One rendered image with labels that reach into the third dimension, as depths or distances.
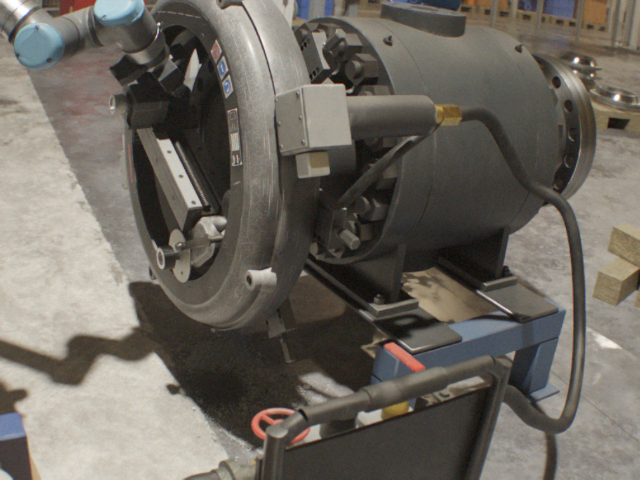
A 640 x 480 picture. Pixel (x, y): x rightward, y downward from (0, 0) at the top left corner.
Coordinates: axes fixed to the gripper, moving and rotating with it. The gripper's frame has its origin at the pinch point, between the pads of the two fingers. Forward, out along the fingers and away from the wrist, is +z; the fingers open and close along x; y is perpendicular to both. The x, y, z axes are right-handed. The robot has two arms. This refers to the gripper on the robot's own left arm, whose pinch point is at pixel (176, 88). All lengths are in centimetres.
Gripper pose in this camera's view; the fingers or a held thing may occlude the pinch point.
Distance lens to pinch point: 178.0
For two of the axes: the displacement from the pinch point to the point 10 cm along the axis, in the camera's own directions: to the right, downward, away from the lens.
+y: 7.8, -6.3, 0.4
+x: -5.8, -6.9, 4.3
